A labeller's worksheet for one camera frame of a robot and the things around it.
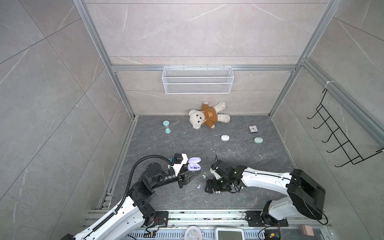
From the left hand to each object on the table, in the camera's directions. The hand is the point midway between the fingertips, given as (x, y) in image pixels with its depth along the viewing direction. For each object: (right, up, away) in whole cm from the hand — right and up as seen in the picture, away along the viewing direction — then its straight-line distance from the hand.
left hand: (197, 165), depth 63 cm
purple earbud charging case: (-2, 0, -1) cm, 2 cm away
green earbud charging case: (+44, +7, +41) cm, 61 cm away
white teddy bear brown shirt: (+9, +25, +47) cm, 54 cm away
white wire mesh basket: (+1, +49, +38) cm, 62 cm away
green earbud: (+4, -13, +25) cm, 28 cm away
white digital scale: (+15, -32, +3) cm, 35 cm away
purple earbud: (+1, -18, +21) cm, 27 cm away
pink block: (+52, -32, +6) cm, 61 cm away
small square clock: (+43, +16, +47) cm, 66 cm away
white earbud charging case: (+20, +9, +41) cm, 46 cm away
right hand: (+8, -18, +19) cm, 27 cm away
